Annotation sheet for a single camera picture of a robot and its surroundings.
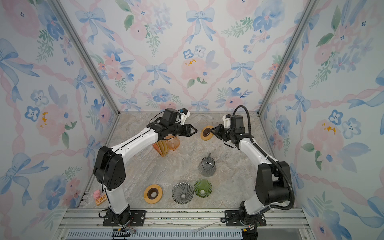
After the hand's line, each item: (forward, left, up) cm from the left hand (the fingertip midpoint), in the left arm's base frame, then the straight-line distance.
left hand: (195, 129), depth 84 cm
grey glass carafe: (-13, -8, -21) cm, 26 cm away
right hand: (+3, -9, -3) cm, 10 cm away
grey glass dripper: (-29, +7, -19) cm, 35 cm away
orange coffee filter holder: (-3, +20, -13) cm, 25 cm away
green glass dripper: (-26, -4, -21) cm, 33 cm away
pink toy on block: (-32, +50, -20) cm, 63 cm away
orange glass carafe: (0, +14, -14) cm, 20 cm away
